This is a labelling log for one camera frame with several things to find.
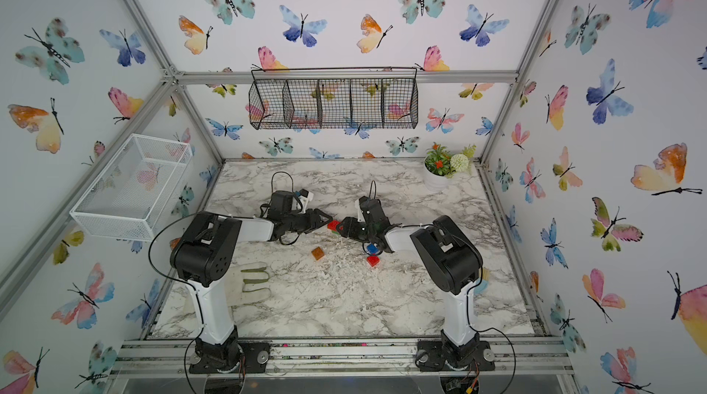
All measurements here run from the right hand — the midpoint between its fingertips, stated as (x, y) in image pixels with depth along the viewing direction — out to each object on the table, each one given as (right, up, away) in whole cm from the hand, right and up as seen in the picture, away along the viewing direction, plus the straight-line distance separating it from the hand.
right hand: (342, 225), depth 95 cm
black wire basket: (-1, +45, +3) cm, 45 cm away
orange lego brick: (-8, -9, -2) cm, 12 cm away
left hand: (-4, +2, +3) cm, 5 cm away
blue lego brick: (+10, -8, -2) cm, 13 cm away
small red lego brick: (+10, -11, -4) cm, 15 cm away
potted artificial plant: (+34, +21, +4) cm, 40 cm away
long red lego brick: (-3, 0, +1) cm, 3 cm away
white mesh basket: (-83, +9, +12) cm, 84 cm away
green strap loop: (-27, -13, -6) cm, 31 cm away
